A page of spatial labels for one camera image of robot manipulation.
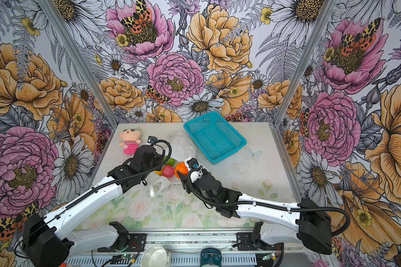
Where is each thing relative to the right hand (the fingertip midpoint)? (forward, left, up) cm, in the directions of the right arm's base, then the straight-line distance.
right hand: (183, 171), depth 72 cm
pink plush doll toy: (+32, +36, -16) cm, 51 cm away
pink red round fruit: (+10, +11, -16) cm, 22 cm away
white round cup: (-27, +13, -23) cm, 38 cm away
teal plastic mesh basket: (+39, -16, -23) cm, 48 cm away
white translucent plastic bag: (+16, +2, -4) cm, 17 cm away
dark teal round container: (-29, -10, -14) cm, 34 cm away
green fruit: (+7, +7, -3) cm, 10 cm away
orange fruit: (0, 0, +4) cm, 4 cm away
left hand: (+9, +14, -3) cm, 17 cm away
